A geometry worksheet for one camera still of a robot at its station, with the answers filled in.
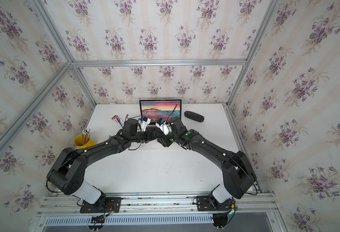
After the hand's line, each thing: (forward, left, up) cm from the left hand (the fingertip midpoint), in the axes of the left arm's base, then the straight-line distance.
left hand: (160, 136), depth 83 cm
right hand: (0, -1, 0) cm, 2 cm away
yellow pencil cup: (0, +51, -7) cm, 51 cm away
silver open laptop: (+24, +5, -3) cm, 25 cm away
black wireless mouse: (-7, -3, +7) cm, 11 cm away
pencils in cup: (+1, +43, -1) cm, 44 cm away
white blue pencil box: (+23, +33, -14) cm, 43 cm away
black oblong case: (+25, -25, -11) cm, 37 cm away
